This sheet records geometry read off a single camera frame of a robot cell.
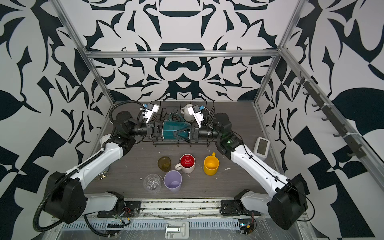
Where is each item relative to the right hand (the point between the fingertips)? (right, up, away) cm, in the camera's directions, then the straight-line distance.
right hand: (177, 132), depth 61 cm
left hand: (-2, +3, +4) cm, 5 cm away
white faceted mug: (+1, +11, +41) cm, 42 cm away
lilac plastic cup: (-4, -28, +20) cm, 34 cm away
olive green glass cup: (-10, -20, +26) cm, 34 cm away
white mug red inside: (+3, -21, +28) cm, 35 cm away
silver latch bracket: (0, -44, +6) cm, 44 cm away
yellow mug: (+17, -21, +26) cm, 37 cm away
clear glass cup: (-16, -30, +21) cm, 40 cm away
